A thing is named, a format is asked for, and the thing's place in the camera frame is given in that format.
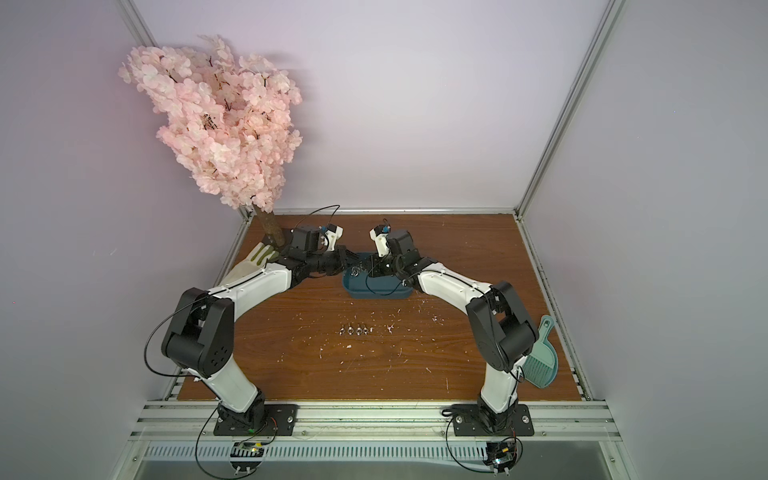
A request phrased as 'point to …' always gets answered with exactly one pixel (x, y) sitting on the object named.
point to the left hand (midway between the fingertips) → (366, 258)
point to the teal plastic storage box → (355, 285)
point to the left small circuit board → (246, 456)
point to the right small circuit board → (500, 455)
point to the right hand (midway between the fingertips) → (363, 257)
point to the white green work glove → (263, 254)
